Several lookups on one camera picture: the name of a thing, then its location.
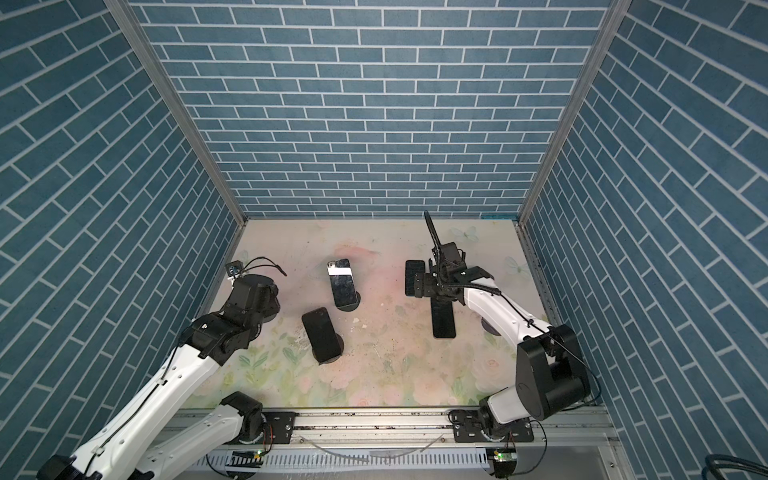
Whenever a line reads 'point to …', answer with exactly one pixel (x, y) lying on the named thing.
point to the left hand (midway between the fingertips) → (265, 292)
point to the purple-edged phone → (443, 318)
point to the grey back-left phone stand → (351, 307)
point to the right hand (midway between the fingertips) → (426, 282)
